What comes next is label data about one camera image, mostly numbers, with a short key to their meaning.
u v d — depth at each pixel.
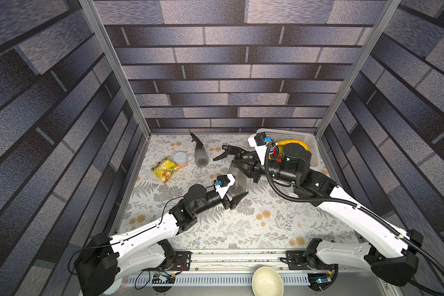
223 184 0.56
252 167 0.53
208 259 0.76
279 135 1.10
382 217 0.75
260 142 0.49
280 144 1.07
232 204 0.63
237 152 0.56
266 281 0.68
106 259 0.41
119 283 0.65
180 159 1.02
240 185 0.70
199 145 0.93
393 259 0.39
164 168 0.98
